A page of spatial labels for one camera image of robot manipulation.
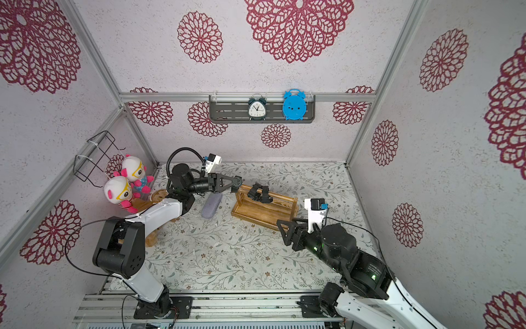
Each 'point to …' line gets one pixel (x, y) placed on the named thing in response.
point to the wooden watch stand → (268, 214)
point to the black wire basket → (91, 159)
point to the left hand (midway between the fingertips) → (236, 182)
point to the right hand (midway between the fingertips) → (282, 220)
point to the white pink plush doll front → (118, 190)
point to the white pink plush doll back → (135, 172)
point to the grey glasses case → (211, 205)
